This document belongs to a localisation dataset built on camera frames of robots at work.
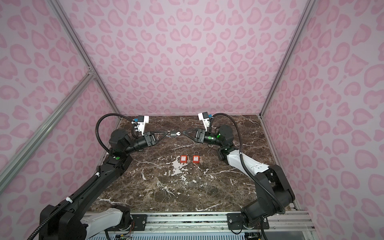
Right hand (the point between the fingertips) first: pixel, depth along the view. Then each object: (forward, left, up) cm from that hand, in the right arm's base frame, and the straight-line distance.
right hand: (185, 135), depth 68 cm
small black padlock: (+1, +6, 0) cm, 6 cm away
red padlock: (+5, -4, -31) cm, 32 cm away
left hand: (0, +8, +2) cm, 8 cm away
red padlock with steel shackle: (+5, +4, -31) cm, 31 cm away
